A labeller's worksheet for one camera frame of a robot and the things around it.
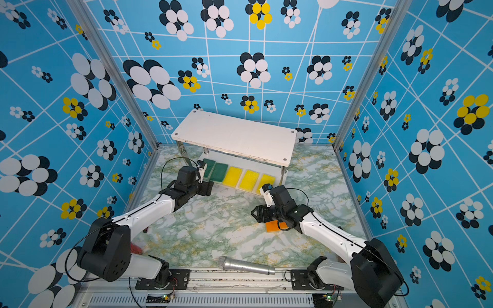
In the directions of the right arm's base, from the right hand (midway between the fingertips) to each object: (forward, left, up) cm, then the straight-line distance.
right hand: (258, 211), depth 83 cm
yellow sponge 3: (+19, -4, -2) cm, 19 cm away
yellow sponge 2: (+17, +4, 0) cm, 17 cm away
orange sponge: (-3, -7, -8) cm, 11 cm away
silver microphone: (-19, +13, -5) cm, 24 cm away
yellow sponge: (+20, +13, -1) cm, 24 cm away
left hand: (+15, +25, +3) cm, 29 cm away
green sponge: (+22, +20, 0) cm, 30 cm away
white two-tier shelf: (+15, +2, +25) cm, 29 cm away
